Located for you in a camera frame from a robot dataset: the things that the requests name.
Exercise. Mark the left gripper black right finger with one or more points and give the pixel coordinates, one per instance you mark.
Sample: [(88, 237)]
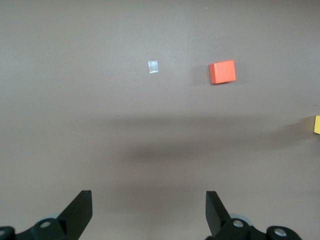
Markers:
[(220, 225)]

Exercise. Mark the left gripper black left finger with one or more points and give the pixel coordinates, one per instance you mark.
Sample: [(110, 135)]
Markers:
[(75, 220)]

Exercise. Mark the yellow block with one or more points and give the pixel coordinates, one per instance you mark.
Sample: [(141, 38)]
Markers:
[(317, 125)]

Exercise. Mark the orange block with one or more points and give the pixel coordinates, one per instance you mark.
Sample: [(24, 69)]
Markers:
[(223, 71)]

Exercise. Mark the small clear tape piece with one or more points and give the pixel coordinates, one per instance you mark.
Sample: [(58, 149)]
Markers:
[(153, 67)]

